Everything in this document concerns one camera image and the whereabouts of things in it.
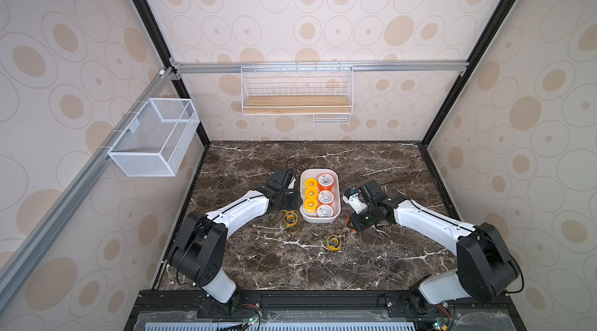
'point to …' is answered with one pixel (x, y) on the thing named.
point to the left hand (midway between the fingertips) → (304, 199)
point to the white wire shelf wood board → (325, 92)
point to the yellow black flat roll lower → (290, 217)
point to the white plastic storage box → (312, 217)
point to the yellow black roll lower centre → (333, 242)
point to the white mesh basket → (156, 141)
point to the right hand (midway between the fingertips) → (350, 225)
